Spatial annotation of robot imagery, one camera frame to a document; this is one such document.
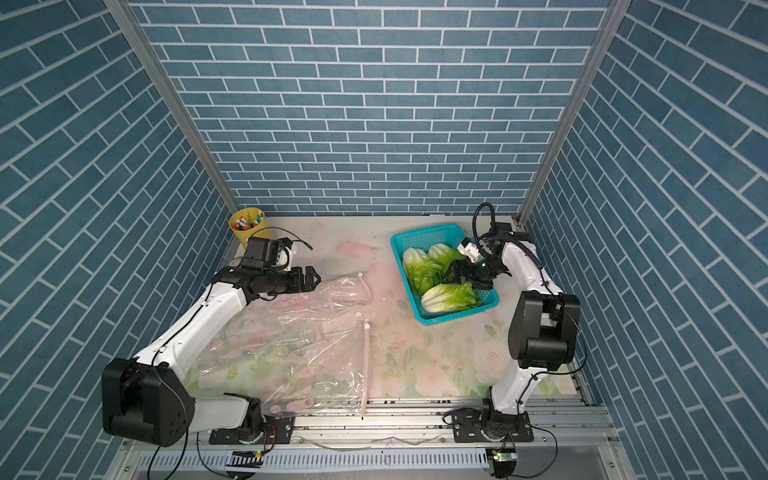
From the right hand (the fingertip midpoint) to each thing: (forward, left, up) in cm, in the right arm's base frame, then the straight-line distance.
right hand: (460, 284), depth 88 cm
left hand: (-5, +42, +4) cm, 43 cm away
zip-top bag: (-5, +37, -8) cm, 38 cm away
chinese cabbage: (+4, +11, -1) cm, 11 cm away
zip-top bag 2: (-26, +42, -12) cm, 51 cm away
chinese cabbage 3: (-4, +3, -2) cm, 5 cm away
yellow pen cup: (+20, +75, 0) cm, 77 cm away
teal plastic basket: (+22, +11, -4) cm, 25 cm away
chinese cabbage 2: (+12, +5, -3) cm, 14 cm away
